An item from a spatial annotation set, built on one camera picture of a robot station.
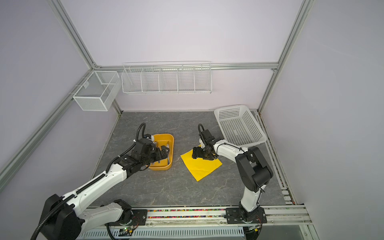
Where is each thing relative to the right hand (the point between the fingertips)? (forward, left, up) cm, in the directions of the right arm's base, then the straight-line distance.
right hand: (198, 157), depth 92 cm
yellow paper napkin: (-6, -1, -2) cm, 6 cm away
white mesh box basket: (+34, +65, +25) cm, 78 cm away
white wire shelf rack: (+50, +4, +24) cm, 56 cm away
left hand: (-3, +19, +11) cm, 22 cm away
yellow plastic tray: (+17, +25, -5) cm, 30 cm away
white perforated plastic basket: (+28, -31, -3) cm, 42 cm away
